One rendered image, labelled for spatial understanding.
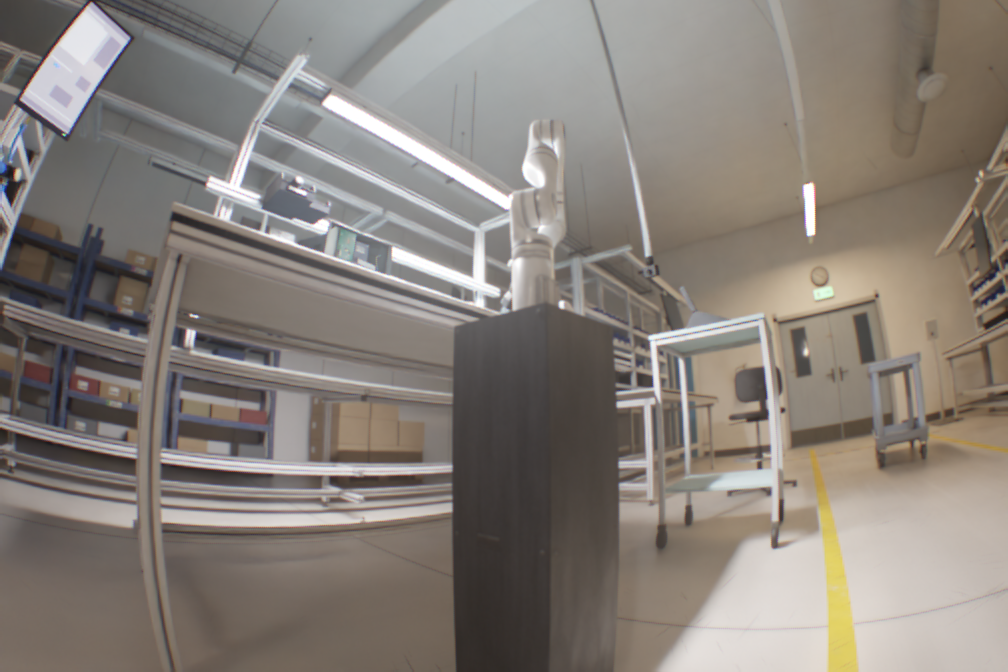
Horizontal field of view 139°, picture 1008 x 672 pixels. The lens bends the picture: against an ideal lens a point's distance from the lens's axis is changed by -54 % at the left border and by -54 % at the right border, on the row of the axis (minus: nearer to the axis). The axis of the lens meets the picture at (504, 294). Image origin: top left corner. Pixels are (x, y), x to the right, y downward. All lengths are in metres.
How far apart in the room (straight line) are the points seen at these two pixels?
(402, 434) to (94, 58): 4.60
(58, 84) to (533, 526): 2.01
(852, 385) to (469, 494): 6.76
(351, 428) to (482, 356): 3.97
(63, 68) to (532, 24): 3.31
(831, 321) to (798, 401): 1.37
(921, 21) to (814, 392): 5.33
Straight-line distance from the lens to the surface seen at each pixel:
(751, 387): 3.44
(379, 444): 4.89
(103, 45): 2.00
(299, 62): 1.79
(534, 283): 0.85
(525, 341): 0.72
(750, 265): 7.52
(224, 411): 4.76
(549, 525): 0.70
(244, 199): 1.85
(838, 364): 7.22
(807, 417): 7.16
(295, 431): 5.50
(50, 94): 1.90
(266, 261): 0.92
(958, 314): 7.75
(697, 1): 3.94
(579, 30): 3.90
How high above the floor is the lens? 0.63
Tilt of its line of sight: 19 degrees up
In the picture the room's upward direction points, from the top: straight up
